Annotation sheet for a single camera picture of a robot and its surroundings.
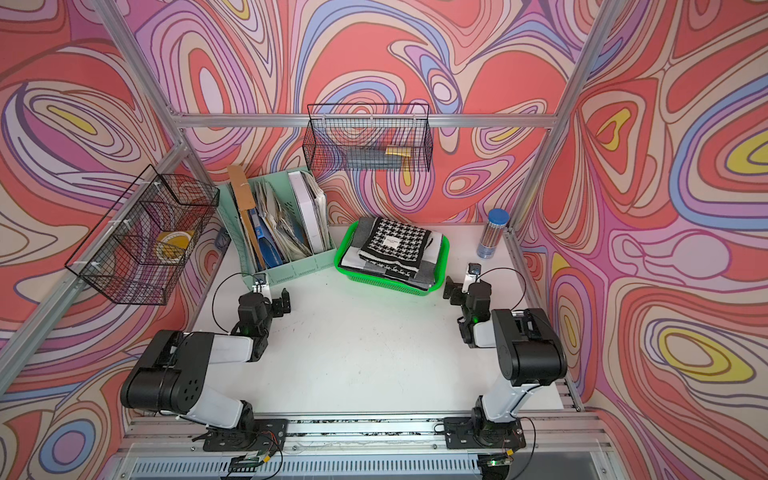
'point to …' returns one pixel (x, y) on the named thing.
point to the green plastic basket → (388, 285)
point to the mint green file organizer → (278, 225)
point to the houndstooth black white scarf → (396, 247)
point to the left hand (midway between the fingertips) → (271, 290)
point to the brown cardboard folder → (247, 204)
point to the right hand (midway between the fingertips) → (464, 284)
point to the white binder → (314, 204)
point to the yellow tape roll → (172, 245)
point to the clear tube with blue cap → (497, 219)
